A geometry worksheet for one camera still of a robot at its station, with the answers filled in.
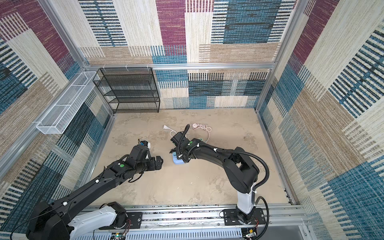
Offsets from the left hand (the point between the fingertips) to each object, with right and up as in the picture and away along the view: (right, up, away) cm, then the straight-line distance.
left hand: (157, 159), depth 82 cm
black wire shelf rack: (-27, +44, +29) cm, 59 cm away
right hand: (+15, 0, +8) cm, 17 cm away
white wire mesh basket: (-44, +20, -11) cm, 50 cm away
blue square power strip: (+9, -3, +9) cm, 14 cm away
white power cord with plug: (0, +17, +26) cm, 31 cm away
